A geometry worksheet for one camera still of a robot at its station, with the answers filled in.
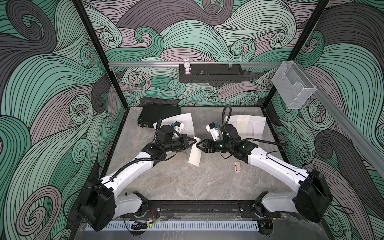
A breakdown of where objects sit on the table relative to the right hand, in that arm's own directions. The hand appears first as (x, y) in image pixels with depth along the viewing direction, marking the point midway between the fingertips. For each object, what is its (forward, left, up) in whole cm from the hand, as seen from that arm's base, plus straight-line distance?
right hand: (198, 146), depth 76 cm
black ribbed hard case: (+41, +34, -19) cm, 57 cm away
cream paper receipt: (-4, +1, +1) cm, 4 cm away
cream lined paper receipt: (+15, -26, +1) cm, 31 cm away
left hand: (+1, 0, +4) cm, 5 cm away
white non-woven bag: (+17, +7, +2) cm, 18 cm away
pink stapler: (-4, -24, -16) cm, 29 cm away
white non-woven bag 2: (+13, -31, -1) cm, 33 cm away
